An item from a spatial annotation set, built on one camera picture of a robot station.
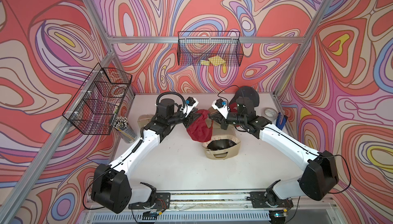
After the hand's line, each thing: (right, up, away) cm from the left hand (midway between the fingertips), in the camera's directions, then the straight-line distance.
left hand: (199, 112), depth 76 cm
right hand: (+6, -4, +1) cm, 7 cm away
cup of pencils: (-41, -11, +9) cm, 44 cm away
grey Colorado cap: (+38, +14, +42) cm, 58 cm away
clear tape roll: (+51, -2, +31) cm, 59 cm away
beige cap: (+13, -20, +11) cm, 27 cm away
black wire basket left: (-52, +1, -3) cm, 52 cm away
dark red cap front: (0, -10, +3) cm, 11 cm away
